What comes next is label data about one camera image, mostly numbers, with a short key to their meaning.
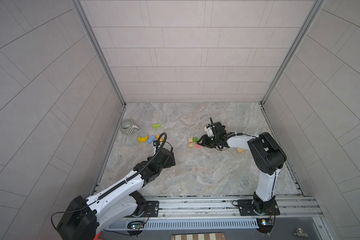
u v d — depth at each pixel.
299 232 0.64
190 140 0.95
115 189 0.46
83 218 0.37
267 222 0.69
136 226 0.64
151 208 0.71
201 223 0.68
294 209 0.73
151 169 0.59
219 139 0.75
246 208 0.71
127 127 0.99
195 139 0.96
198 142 0.91
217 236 0.63
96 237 0.62
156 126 1.02
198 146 0.91
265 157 0.51
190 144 0.93
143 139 0.94
